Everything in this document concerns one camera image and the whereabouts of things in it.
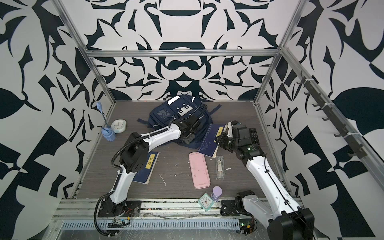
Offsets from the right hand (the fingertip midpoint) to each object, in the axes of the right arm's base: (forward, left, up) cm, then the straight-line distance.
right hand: (215, 137), depth 78 cm
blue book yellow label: (-3, +3, -5) cm, 7 cm away
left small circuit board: (-35, +49, -21) cm, 63 cm away
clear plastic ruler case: (-10, -3, -18) cm, 20 cm away
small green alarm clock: (-26, +6, -17) cm, 32 cm away
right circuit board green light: (-36, -13, -21) cm, 44 cm away
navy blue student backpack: (+36, +20, -15) cm, 44 cm away
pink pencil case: (-11, +8, -17) cm, 22 cm away
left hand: (+11, +15, -12) cm, 22 cm away
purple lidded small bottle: (-23, +1, -11) cm, 26 cm away
